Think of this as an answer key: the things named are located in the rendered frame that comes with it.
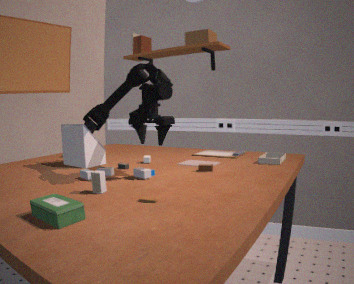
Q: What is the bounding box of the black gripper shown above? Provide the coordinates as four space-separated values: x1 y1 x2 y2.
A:
128 101 175 146

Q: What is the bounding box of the green box with white label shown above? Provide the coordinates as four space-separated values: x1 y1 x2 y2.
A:
30 193 86 229

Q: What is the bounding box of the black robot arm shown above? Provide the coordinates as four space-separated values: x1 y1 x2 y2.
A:
83 62 173 134

